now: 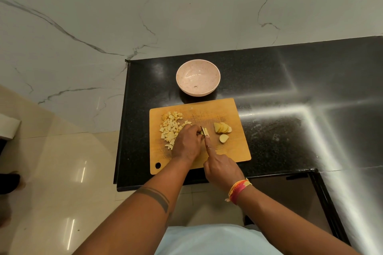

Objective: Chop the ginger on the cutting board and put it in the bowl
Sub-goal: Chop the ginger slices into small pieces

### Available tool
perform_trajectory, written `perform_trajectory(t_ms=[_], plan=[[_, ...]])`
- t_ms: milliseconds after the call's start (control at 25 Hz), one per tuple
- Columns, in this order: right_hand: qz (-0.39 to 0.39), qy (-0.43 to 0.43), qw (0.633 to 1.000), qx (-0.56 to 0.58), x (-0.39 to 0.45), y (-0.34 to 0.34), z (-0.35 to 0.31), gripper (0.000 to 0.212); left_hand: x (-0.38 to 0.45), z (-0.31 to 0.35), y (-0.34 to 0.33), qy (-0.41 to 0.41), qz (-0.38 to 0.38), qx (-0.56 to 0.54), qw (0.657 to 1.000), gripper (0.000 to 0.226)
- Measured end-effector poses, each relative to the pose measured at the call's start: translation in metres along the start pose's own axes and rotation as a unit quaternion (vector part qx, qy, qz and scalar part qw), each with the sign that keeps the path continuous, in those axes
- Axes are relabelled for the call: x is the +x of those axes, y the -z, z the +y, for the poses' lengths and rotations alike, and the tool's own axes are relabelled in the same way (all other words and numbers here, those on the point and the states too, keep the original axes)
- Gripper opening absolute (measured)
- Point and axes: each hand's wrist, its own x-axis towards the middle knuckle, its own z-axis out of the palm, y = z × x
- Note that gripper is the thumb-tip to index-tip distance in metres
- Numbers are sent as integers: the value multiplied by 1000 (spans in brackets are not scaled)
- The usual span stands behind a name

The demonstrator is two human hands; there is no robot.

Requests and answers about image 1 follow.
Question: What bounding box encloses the person's right hand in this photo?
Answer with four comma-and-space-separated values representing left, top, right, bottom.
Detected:
203, 137, 245, 193

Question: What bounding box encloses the person's left hand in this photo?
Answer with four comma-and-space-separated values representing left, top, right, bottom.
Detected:
171, 124, 205, 164

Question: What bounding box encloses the pile of diced potato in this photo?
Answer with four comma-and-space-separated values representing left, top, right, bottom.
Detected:
159, 111, 192, 151

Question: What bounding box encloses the yellow potato half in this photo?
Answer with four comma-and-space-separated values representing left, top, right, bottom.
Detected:
213, 122, 230, 134

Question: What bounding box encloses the pink speckled bowl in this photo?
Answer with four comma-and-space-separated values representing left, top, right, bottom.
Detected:
176, 59, 221, 97

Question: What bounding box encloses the person's left forearm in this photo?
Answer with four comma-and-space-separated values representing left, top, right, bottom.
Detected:
73, 159, 192, 255

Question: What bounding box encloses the person's right forearm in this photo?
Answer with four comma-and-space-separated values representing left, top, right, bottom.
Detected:
238, 187, 361, 255

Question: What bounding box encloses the wooden cutting board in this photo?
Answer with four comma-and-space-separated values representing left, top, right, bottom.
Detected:
149, 98, 252, 176

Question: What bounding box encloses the red orange thread bracelet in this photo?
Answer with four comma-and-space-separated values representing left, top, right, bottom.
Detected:
225, 178, 253, 206

